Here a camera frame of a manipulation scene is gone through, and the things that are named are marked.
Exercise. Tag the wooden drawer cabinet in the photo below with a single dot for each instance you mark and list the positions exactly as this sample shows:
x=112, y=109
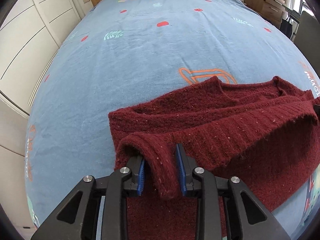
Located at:
x=262, y=1

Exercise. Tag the dark red knit sweater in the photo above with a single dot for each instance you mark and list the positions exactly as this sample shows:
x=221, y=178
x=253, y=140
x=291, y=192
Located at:
x=225, y=120

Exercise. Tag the grey chair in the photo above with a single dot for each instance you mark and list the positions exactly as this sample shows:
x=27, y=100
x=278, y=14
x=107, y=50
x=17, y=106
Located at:
x=306, y=27

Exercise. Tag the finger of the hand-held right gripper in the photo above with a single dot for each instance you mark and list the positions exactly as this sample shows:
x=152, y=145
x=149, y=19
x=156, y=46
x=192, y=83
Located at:
x=317, y=107

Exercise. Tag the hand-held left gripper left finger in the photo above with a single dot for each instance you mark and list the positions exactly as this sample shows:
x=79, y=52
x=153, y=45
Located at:
x=140, y=180

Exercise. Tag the blue printed bed sheet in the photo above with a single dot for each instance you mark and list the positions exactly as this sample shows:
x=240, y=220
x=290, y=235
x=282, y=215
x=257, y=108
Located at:
x=140, y=62

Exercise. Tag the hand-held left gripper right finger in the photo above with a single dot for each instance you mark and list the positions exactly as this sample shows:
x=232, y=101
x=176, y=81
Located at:
x=180, y=172

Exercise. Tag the black bag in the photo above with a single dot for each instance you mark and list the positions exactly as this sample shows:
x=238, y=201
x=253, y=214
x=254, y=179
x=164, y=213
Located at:
x=286, y=28

